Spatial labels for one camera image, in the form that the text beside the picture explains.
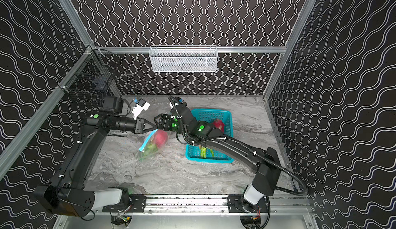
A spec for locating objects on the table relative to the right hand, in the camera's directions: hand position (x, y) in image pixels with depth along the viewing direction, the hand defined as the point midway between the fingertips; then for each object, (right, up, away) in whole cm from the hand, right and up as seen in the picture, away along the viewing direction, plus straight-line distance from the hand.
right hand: (159, 119), depth 70 cm
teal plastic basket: (+15, -21, +21) cm, 33 cm away
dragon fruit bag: (+21, -19, +16) cm, 32 cm away
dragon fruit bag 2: (-2, -10, +11) cm, 15 cm away
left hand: (0, -4, -3) cm, 5 cm away
